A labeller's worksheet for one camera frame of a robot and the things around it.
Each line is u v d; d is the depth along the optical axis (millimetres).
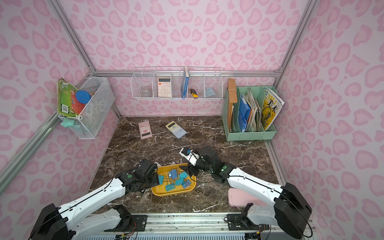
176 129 1101
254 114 943
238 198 798
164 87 933
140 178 600
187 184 831
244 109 952
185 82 861
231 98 829
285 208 395
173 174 854
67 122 638
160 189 830
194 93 943
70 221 411
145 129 1101
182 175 859
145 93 954
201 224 742
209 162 604
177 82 998
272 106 980
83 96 748
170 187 839
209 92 1007
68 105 698
